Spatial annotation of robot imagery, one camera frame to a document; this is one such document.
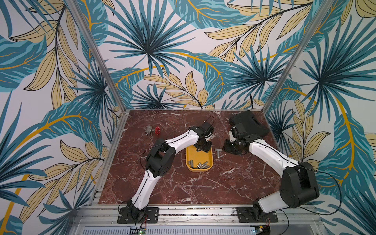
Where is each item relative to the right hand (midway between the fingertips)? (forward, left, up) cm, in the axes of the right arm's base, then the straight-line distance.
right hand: (225, 148), depth 89 cm
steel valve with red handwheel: (+19, +50, -5) cm, 54 cm away
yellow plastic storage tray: (-2, +16, -7) cm, 17 cm away
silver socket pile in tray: (-7, +15, -8) cm, 19 cm away
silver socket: (+3, +3, -7) cm, 8 cm away
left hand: (+2, +11, -5) cm, 12 cm away
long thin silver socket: (0, +3, -8) cm, 9 cm away
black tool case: (+22, -25, -5) cm, 34 cm away
